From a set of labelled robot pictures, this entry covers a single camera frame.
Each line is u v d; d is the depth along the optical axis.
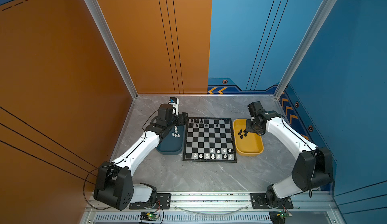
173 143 0.94
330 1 0.72
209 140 0.94
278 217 0.70
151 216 0.71
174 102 0.73
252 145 0.92
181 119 0.74
